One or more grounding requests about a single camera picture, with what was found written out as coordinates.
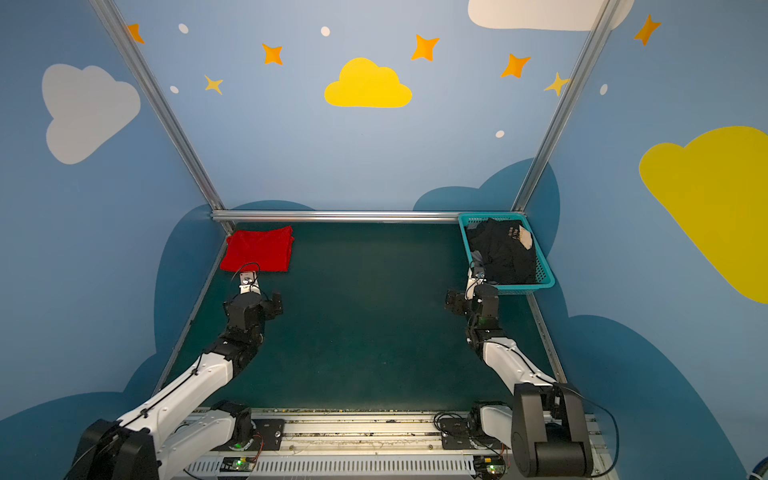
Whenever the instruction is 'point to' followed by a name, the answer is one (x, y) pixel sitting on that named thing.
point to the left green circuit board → (237, 464)
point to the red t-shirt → (271, 250)
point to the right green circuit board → (489, 466)
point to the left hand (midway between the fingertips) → (261, 291)
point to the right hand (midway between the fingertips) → (469, 285)
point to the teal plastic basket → (544, 274)
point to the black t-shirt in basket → (505, 258)
